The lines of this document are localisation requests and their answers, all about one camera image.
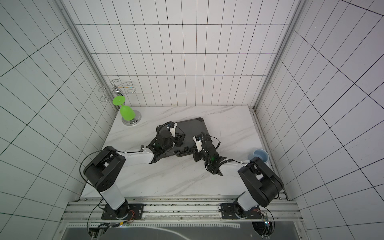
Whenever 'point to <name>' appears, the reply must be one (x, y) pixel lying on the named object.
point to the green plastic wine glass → (127, 113)
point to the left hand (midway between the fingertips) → (181, 137)
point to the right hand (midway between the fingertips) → (193, 144)
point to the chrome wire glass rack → (115, 88)
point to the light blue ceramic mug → (262, 154)
